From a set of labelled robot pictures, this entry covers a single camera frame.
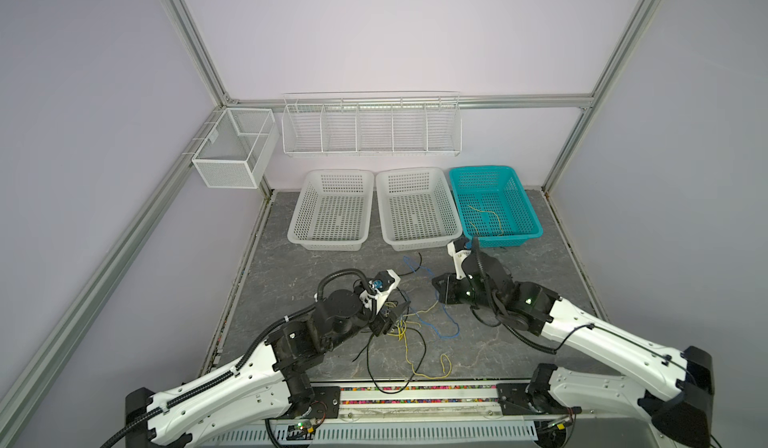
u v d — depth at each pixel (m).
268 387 0.61
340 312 0.49
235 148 0.95
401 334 0.84
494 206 1.16
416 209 1.15
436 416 0.73
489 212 1.13
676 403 0.40
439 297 0.64
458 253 0.66
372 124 1.01
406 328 0.83
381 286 0.55
